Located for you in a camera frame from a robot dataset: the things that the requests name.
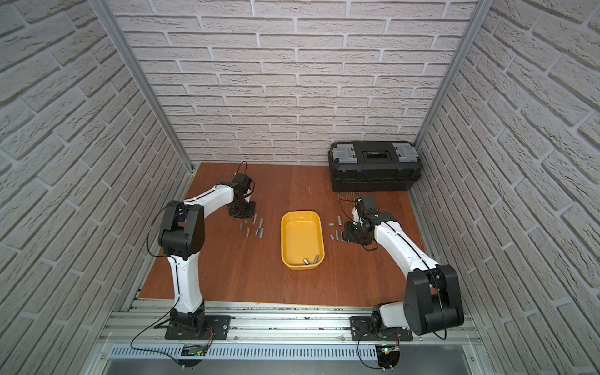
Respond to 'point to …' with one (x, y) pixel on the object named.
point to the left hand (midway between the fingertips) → (252, 211)
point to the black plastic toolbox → (373, 166)
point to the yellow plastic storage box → (302, 236)
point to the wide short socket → (241, 227)
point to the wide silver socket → (306, 261)
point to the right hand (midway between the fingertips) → (351, 235)
